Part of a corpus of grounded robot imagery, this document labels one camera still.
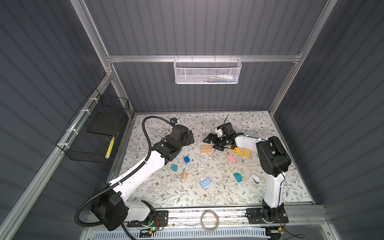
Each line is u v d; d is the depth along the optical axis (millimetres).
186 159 934
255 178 839
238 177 864
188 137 670
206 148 987
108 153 669
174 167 907
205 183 846
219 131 933
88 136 716
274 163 536
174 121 690
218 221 723
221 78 916
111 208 392
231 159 939
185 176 850
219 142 875
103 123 747
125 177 437
